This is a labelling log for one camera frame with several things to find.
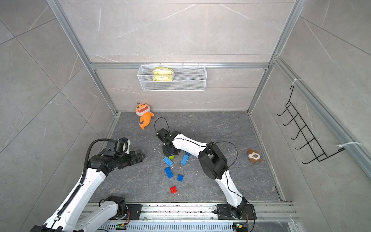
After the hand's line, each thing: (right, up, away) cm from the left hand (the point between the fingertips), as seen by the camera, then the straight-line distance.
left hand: (138, 155), depth 78 cm
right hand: (+16, -2, +14) cm, 21 cm away
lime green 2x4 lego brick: (+17, -4, +11) cm, 21 cm away
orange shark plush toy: (-8, +29, +32) cm, 44 cm away
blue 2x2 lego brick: (+23, -15, +5) cm, 28 cm away
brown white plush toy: (+70, -3, +12) cm, 71 cm away
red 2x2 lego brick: (+19, -20, +1) cm, 28 cm away
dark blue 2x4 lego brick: (+16, -12, +7) cm, 21 cm away
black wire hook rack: (+84, +13, -11) cm, 86 cm away
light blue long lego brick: (+25, -6, +14) cm, 29 cm away
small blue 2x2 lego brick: (+27, +5, -16) cm, 32 cm away
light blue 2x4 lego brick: (+15, -7, +12) cm, 20 cm away
